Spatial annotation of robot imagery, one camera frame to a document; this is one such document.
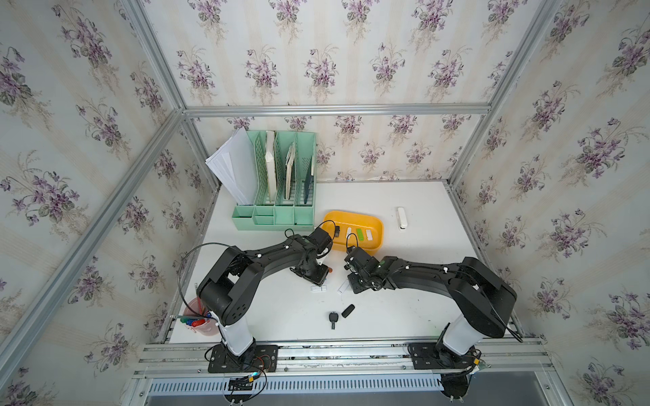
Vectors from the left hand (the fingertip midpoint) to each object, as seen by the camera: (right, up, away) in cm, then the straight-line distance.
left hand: (319, 280), depth 89 cm
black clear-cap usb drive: (+7, +16, +13) cm, 22 cm away
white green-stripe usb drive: (+12, +16, +13) cm, 23 cm away
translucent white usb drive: (+20, +15, +12) cm, 28 cm away
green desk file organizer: (-15, +42, +9) cm, 45 cm away
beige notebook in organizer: (-12, +43, +9) cm, 46 cm away
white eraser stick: (+34, +20, +13) cm, 42 cm away
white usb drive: (+8, -2, -2) cm, 9 cm away
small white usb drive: (-1, -2, -3) cm, 4 cm away
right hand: (+13, -1, 0) cm, 13 cm away
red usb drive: (+4, +3, +4) cm, 6 cm away
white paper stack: (-33, +43, +6) cm, 54 cm away
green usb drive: (+16, +15, +13) cm, 26 cm away
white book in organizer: (-19, +42, +6) cm, 47 cm away
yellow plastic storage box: (+5, +21, +14) cm, 26 cm away
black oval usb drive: (+10, -8, -7) cm, 14 cm away
